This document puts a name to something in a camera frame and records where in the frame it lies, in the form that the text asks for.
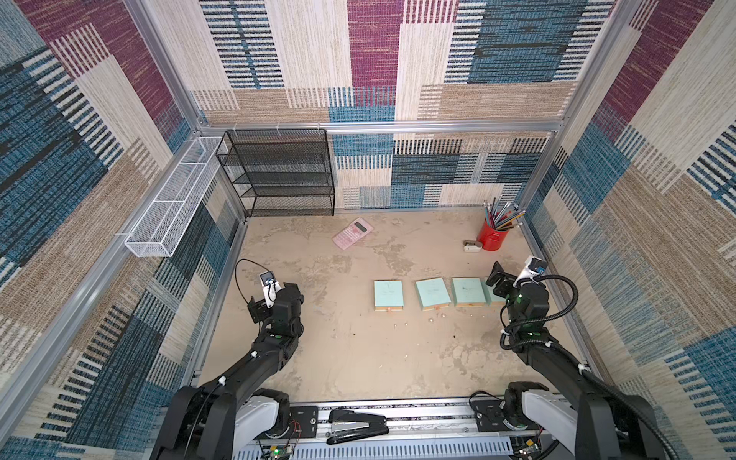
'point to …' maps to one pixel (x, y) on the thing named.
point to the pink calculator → (355, 231)
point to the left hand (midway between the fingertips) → (272, 291)
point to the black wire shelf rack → (287, 171)
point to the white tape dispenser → (471, 245)
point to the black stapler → (347, 425)
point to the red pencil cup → (490, 238)
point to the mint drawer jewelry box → (494, 297)
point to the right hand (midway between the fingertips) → (512, 271)
